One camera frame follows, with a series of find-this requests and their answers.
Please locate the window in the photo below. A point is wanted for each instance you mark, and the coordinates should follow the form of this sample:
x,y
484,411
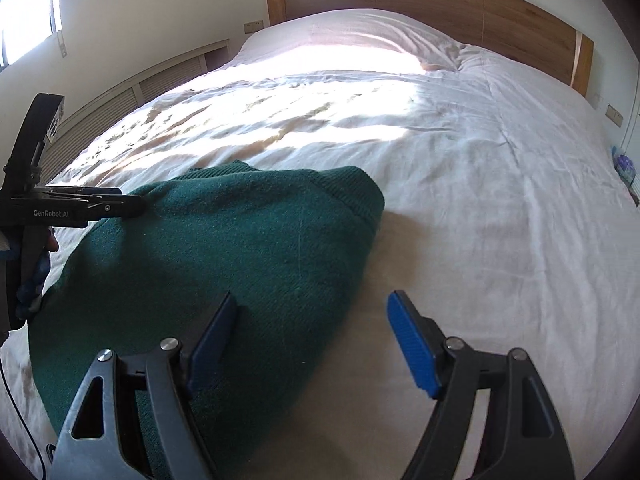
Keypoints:
x,y
25,24

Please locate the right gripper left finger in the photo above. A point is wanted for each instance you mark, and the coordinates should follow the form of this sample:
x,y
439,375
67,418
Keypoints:
x,y
126,402

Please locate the white pillow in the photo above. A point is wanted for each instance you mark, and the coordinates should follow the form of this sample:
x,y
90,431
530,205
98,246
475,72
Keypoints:
x,y
354,39
518,85

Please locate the left white pillow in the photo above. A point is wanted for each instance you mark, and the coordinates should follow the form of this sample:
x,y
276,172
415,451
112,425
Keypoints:
x,y
354,39

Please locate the green knit sweater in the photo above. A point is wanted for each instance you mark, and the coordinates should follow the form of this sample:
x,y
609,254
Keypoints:
x,y
289,245

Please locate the wooden headboard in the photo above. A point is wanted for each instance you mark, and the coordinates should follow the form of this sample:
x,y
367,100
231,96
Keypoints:
x,y
516,29

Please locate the wall switch plate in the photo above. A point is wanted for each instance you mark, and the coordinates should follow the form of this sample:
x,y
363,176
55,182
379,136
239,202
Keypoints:
x,y
254,26
614,115

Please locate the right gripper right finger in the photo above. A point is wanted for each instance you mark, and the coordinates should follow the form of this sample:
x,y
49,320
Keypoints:
x,y
500,394

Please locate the white radiator cover cabinet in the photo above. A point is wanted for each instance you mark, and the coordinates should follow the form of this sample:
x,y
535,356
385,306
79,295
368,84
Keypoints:
x,y
78,130

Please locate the right white pillow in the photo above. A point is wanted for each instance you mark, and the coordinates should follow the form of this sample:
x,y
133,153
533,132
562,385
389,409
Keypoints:
x,y
518,85

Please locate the blue gloved left hand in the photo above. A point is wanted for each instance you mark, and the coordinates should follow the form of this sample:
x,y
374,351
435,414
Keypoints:
x,y
25,265

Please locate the blue patterned tissue box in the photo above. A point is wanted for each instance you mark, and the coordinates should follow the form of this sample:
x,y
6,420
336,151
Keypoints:
x,y
623,165

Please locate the white bed sheet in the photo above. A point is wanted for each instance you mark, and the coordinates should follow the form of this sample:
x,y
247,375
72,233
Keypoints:
x,y
513,230

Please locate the left wall switch plate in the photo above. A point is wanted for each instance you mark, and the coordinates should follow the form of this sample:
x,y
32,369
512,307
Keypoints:
x,y
254,26

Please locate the right wall switch plate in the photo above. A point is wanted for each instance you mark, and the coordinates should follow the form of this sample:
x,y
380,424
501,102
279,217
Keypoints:
x,y
614,115

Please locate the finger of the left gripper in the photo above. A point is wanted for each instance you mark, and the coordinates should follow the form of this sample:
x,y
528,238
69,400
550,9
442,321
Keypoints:
x,y
78,190
77,211

